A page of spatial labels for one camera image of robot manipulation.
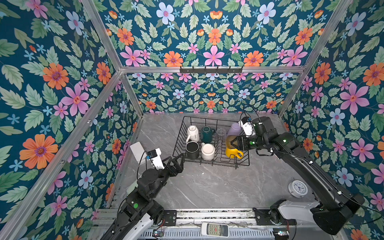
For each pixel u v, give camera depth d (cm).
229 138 73
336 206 39
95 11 70
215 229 69
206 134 94
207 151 87
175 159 62
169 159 70
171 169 60
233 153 88
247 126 65
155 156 60
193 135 94
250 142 60
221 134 96
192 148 86
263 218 73
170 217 73
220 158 89
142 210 50
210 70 93
